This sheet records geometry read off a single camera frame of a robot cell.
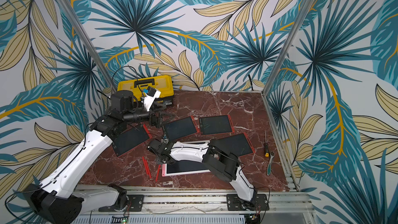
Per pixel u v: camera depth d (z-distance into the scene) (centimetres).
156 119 59
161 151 66
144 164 86
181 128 100
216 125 101
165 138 80
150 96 58
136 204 74
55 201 36
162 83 101
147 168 84
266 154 88
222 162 49
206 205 74
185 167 88
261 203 73
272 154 88
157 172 82
